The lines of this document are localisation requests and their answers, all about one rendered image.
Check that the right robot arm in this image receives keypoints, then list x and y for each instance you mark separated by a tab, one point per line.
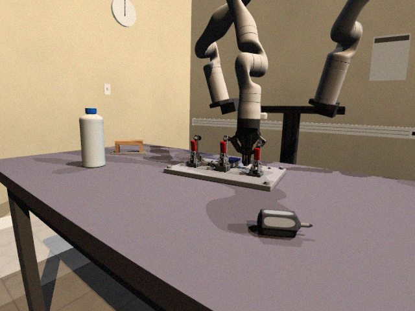
251	62

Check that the white bottle with blue cap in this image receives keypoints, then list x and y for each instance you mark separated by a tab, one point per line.
92	139

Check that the blue flat rectangular block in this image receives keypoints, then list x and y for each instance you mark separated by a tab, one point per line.
234	161

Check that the toggle clamp with red handle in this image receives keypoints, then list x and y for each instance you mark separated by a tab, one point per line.
223	164
194	158
257	155

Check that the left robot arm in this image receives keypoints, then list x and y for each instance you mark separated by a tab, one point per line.
347	32

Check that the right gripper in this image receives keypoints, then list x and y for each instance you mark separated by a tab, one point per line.
247	133

